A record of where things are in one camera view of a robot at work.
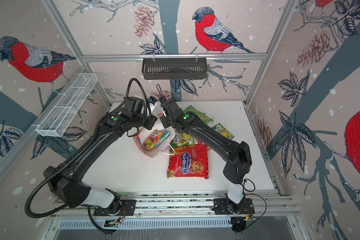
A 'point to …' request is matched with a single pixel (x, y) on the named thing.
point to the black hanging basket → (174, 68)
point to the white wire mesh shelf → (66, 105)
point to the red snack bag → (191, 161)
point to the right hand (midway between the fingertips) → (164, 117)
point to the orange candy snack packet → (199, 142)
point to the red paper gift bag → (163, 147)
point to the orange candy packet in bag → (155, 138)
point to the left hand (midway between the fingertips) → (155, 117)
